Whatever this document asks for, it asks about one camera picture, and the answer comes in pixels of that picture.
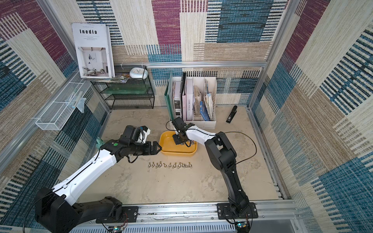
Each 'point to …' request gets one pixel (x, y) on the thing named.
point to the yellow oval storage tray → (168, 147)
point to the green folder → (169, 96)
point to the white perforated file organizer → (194, 100)
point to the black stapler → (232, 114)
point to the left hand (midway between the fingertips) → (155, 147)
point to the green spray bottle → (99, 143)
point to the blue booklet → (204, 111)
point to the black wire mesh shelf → (124, 91)
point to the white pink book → (187, 101)
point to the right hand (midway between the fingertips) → (177, 138)
